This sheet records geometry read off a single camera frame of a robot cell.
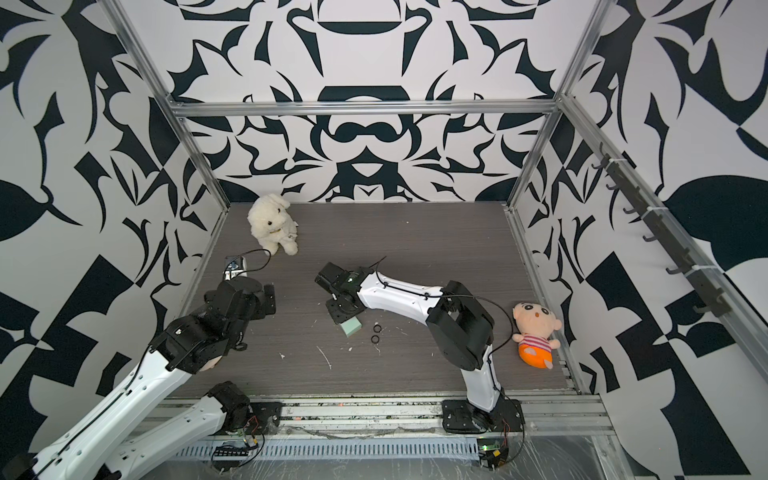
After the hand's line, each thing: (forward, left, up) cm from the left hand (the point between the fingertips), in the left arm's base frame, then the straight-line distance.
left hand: (246, 284), depth 73 cm
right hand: (+1, -21, -16) cm, 26 cm away
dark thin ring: (-3, -31, -22) cm, 38 cm away
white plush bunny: (+24, 0, -6) cm, 25 cm away
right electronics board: (-34, -57, -23) cm, 70 cm away
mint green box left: (-4, -24, -19) cm, 31 cm away
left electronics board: (-32, +6, -26) cm, 42 cm away
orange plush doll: (-7, -74, -15) cm, 76 cm away
